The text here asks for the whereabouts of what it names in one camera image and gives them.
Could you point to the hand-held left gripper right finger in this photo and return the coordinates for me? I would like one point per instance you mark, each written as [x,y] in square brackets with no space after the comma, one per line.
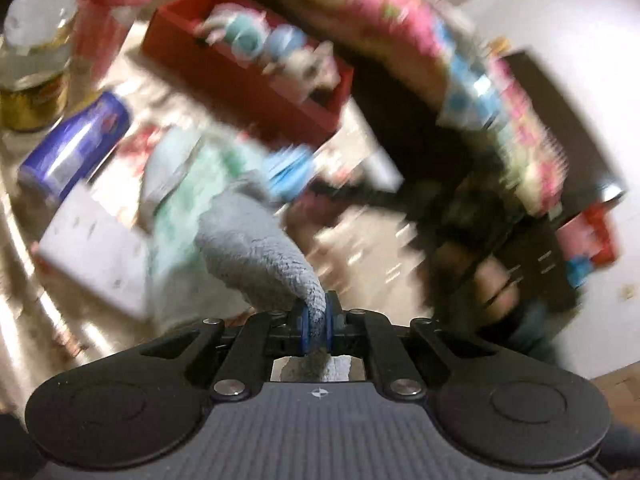
[330,322]

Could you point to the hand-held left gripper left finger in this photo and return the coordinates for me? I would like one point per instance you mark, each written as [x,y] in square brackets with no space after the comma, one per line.
[303,322]

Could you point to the grey-blue towel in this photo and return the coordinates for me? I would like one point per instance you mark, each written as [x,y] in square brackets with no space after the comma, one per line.
[260,250]

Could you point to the blue face mask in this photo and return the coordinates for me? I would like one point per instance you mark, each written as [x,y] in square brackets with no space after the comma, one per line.
[287,170]

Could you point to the white tube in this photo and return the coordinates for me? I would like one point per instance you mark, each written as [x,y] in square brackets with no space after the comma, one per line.
[380,170]

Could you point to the light green washcloth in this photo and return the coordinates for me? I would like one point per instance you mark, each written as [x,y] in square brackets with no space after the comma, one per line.
[180,210]

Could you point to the white sponge block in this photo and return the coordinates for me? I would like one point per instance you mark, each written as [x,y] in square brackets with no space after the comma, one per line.
[90,255]

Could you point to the red cardboard box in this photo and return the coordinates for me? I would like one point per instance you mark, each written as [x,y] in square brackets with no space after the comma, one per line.
[250,90]

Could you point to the white and pink bear plush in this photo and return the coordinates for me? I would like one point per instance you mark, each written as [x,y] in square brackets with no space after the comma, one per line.
[315,72]

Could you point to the pink pig plush toy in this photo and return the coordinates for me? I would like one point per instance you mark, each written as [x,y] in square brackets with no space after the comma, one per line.
[242,35]

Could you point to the blue drink can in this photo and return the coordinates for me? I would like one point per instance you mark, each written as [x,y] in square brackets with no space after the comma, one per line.
[70,145]

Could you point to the dark cabinet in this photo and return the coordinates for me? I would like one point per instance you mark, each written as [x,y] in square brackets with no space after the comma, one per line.
[575,125]

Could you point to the clear cup with pink lid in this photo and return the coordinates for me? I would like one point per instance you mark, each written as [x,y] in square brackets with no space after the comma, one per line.
[100,35]

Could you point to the glass coffee jar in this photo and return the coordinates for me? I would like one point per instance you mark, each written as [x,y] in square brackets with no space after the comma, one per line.
[35,60]

